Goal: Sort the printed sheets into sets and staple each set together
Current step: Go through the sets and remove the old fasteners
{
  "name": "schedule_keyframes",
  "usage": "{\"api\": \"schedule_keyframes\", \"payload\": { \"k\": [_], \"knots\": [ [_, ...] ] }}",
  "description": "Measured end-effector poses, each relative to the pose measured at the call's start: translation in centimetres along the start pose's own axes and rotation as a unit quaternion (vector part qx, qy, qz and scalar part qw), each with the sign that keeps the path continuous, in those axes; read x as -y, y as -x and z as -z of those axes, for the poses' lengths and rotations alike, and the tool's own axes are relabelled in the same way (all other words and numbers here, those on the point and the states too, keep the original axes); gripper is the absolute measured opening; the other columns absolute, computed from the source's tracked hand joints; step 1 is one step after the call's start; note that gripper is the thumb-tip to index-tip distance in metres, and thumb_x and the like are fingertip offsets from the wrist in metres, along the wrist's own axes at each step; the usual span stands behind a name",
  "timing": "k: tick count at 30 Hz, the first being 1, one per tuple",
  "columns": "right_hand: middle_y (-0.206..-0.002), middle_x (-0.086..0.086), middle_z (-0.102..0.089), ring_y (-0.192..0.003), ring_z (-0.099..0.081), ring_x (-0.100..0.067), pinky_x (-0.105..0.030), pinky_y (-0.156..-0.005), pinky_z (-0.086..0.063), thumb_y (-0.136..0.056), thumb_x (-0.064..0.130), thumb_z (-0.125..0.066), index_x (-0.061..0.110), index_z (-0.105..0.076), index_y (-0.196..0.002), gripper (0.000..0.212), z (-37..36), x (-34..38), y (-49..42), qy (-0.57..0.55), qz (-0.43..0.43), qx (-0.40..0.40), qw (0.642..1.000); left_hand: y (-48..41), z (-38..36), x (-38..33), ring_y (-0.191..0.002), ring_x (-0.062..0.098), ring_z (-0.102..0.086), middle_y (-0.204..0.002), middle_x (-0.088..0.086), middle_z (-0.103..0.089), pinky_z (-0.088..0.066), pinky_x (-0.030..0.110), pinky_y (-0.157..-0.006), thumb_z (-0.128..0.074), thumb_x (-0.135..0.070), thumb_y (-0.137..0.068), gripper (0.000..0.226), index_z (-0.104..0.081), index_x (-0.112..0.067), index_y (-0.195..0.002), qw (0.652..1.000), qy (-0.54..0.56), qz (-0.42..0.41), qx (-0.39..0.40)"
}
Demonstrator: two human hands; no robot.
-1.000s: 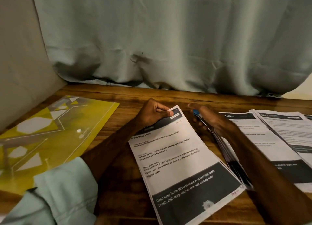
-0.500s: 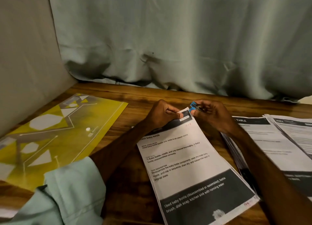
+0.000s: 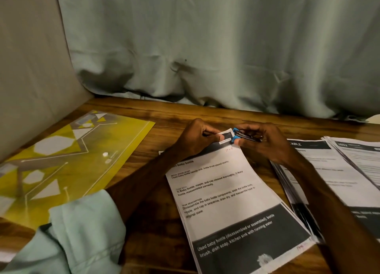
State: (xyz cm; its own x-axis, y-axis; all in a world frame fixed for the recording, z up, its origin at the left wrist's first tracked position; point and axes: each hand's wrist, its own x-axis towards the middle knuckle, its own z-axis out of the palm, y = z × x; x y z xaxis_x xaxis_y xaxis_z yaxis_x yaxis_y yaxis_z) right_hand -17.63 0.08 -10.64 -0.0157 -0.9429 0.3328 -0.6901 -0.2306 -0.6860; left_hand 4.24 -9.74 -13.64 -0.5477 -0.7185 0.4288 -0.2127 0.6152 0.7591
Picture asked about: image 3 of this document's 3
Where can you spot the person's left hand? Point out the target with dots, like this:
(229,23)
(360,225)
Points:
(193,140)

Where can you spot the person's right hand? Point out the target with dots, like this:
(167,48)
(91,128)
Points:
(273,145)

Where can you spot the blue pen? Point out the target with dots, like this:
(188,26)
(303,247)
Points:
(236,139)

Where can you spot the wash baby bottle paper stack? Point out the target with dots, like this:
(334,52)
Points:
(231,205)

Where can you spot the yellow patterned folder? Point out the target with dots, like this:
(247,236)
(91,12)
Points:
(65,161)

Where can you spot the person's left forearm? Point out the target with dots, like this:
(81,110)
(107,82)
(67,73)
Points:
(83,223)

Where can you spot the person's right forearm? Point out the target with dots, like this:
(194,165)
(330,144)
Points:
(338,217)

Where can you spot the pale green curtain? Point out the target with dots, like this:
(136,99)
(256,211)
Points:
(225,39)

